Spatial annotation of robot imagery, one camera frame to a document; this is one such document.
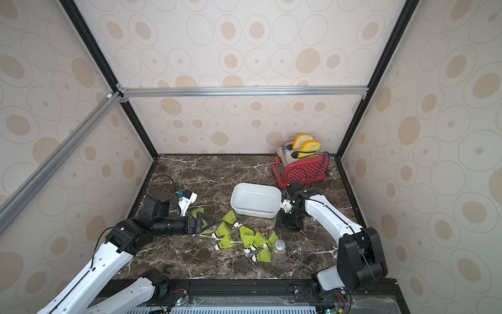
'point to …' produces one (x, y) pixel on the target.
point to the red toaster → (288, 167)
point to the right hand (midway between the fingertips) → (278, 231)
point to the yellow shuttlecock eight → (264, 256)
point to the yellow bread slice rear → (300, 140)
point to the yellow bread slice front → (310, 146)
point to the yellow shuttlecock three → (220, 231)
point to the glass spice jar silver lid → (279, 250)
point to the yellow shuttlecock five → (248, 241)
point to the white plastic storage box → (258, 200)
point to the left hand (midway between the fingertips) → (212, 224)
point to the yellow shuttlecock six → (258, 241)
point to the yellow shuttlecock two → (231, 218)
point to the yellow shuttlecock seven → (271, 241)
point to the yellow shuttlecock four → (226, 242)
